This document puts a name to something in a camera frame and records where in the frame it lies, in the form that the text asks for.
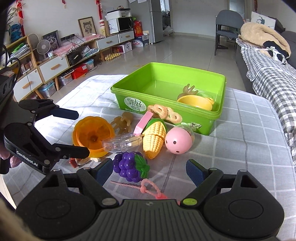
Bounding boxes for clear plastic case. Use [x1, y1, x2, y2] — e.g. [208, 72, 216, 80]
[102, 133, 142, 153]

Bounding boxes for checked sofa blanket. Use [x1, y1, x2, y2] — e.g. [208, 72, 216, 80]
[235, 39, 295, 162]

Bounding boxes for white printed pillow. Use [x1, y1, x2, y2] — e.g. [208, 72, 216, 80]
[251, 11, 276, 29]

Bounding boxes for dark framed picture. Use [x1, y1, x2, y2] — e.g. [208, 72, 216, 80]
[42, 30, 61, 51]

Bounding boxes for amber toy hand in bin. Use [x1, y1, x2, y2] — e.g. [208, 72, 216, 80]
[177, 84, 198, 99]

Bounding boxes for amber rubber toy hand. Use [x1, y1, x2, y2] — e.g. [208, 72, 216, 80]
[110, 111, 134, 135]

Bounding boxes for yellow toy corn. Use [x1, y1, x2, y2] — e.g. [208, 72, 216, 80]
[142, 118, 167, 160]

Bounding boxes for left hand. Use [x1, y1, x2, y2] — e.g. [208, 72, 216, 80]
[0, 142, 22, 168]

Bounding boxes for pink silicone strap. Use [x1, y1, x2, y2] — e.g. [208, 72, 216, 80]
[110, 178, 169, 200]

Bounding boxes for white wooden tv cabinet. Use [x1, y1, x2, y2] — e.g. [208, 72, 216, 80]
[1, 30, 134, 101]

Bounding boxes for white desk fan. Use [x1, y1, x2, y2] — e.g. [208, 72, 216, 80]
[36, 40, 51, 61]

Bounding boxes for red gift box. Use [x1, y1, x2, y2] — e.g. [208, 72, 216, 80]
[133, 20, 143, 38]

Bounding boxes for grey chair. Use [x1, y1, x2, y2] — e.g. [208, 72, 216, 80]
[214, 9, 244, 55]

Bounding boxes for framed cartoon picture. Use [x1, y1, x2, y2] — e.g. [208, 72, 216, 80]
[78, 16, 97, 37]

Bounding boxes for white carton box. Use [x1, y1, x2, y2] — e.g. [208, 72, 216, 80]
[112, 42, 132, 54]

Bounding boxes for black microwave oven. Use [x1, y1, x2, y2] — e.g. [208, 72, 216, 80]
[108, 17, 133, 35]

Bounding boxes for green plastic storage bin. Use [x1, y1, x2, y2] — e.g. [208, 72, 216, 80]
[111, 62, 226, 135]

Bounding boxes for small red toy piece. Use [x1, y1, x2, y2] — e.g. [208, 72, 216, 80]
[69, 158, 78, 168]

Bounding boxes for purple toy grapes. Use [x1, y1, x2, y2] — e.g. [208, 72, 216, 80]
[113, 152, 150, 183]

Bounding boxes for yellow toy bowl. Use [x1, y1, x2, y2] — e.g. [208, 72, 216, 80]
[177, 95, 215, 111]

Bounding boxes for red storage box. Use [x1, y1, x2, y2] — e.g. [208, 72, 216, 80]
[71, 63, 88, 79]

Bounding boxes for beige folded blanket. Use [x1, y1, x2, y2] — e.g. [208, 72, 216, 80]
[238, 22, 292, 58]

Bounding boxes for pink toy ball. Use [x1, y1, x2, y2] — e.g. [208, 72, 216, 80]
[165, 125, 195, 155]

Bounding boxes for pink toy card box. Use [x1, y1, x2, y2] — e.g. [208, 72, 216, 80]
[133, 111, 153, 135]

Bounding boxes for white printer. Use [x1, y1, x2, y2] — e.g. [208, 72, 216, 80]
[105, 9, 132, 21]

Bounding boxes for pink cabinet cloth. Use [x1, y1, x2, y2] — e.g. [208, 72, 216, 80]
[53, 34, 106, 58]

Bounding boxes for grey sofa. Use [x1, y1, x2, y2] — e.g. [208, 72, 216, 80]
[236, 20, 295, 93]

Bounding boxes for silver refrigerator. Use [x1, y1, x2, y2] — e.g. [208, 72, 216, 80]
[128, 0, 165, 45]

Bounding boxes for grey checked table cloth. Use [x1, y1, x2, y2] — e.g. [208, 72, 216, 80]
[3, 75, 295, 240]

